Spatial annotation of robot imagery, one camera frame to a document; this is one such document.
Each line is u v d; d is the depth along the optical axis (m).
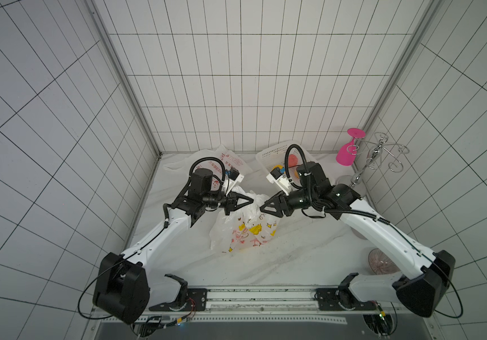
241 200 0.69
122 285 0.40
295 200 0.61
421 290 0.38
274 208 0.62
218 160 0.60
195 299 0.73
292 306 0.73
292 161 1.08
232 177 0.65
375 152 0.83
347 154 0.84
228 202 0.64
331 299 0.72
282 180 0.63
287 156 0.60
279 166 0.63
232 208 0.65
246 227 0.71
